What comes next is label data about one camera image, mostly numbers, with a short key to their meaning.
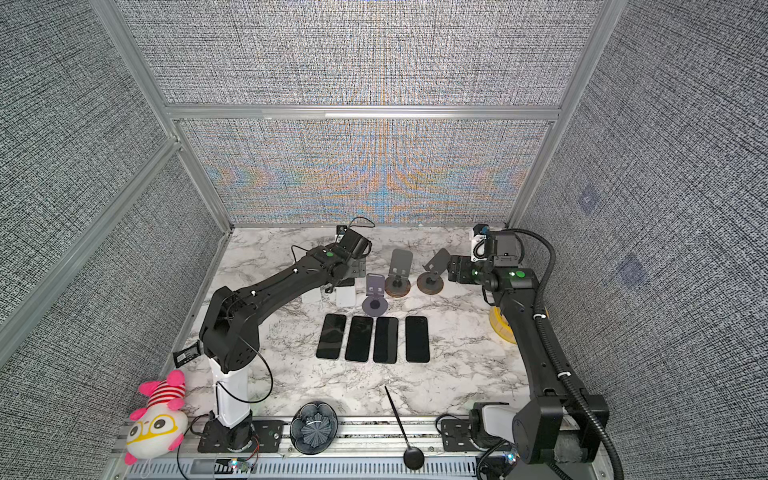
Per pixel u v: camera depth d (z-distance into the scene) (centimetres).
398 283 101
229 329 49
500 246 59
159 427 69
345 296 98
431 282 101
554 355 42
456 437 73
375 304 98
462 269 69
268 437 73
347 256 70
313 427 74
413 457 70
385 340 90
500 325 88
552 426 39
